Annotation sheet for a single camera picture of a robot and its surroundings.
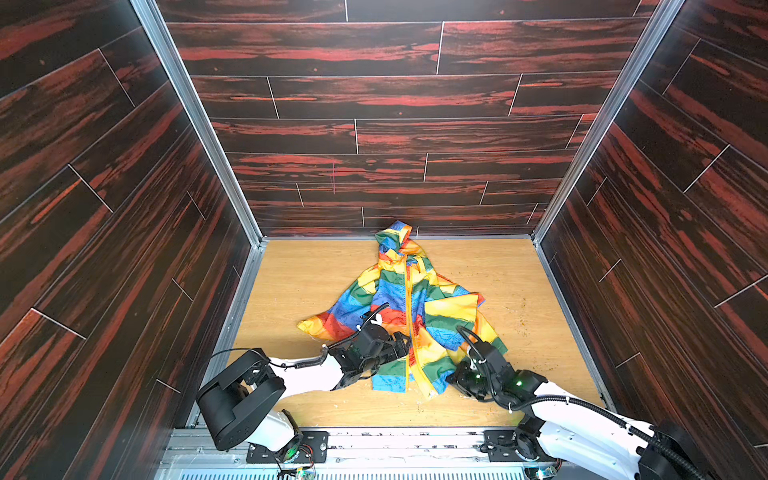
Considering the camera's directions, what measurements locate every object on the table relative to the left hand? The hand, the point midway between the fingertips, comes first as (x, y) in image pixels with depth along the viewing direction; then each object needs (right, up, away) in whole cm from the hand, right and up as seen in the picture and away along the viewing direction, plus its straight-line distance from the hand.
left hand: (406, 346), depth 85 cm
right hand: (+12, -8, -1) cm, 14 cm away
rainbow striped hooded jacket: (+5, +11, +14) cm, 18 cm away
